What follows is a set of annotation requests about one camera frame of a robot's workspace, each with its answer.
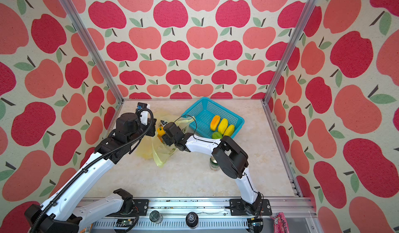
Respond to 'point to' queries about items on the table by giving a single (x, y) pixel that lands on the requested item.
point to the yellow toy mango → (214, 122)
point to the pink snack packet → (280, 223)
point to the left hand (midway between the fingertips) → (158, 120)
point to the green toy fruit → (216, 136)
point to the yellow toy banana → (223, 125)
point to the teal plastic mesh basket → (205, 108)
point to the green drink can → (213, 164)
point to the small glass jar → (155, 217)
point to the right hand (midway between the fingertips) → (171, 130)
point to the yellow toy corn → (229, 130)
